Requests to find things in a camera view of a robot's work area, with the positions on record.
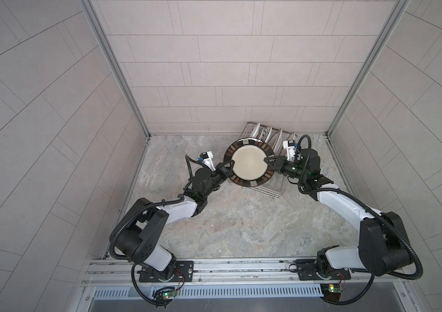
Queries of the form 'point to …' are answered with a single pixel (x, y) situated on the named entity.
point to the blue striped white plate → (266, 142)
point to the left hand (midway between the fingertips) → (240, 161)
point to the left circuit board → (164, 294)
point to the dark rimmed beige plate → (249, 169)
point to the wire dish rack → (275, 137)
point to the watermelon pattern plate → (255, 130)
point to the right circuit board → (331, 292)
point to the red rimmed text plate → (290, 137)
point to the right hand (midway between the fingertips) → (263, 161)
